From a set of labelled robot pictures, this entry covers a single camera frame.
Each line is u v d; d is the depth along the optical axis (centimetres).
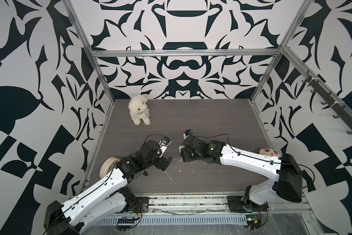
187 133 71
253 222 71
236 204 74
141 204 74
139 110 92
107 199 58
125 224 73
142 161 56
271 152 84
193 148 59
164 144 65
